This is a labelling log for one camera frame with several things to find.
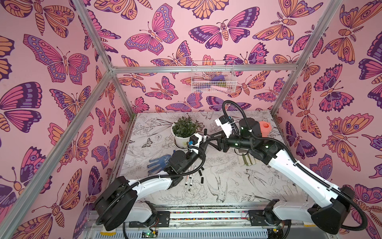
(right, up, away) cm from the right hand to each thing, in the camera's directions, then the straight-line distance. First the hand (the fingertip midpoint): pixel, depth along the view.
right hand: (209, 136), depth 67 cm
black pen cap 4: (-2, -21, +23) cm, 31 cm away
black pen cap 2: (-4, -24, +22) cm, 33 cm away
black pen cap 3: (-3, -27, +18) cm, 33 cm away
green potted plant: (-13, +4, +22) cm, 26 cm away
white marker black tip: (-11, -26, +19) cm, 34 cm away
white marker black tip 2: (-9, -29, +18) cm, 35 cm away
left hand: (0, -1, +4) cm, 4 cm away
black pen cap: (-2, +2, -2) cm, 3 cm away
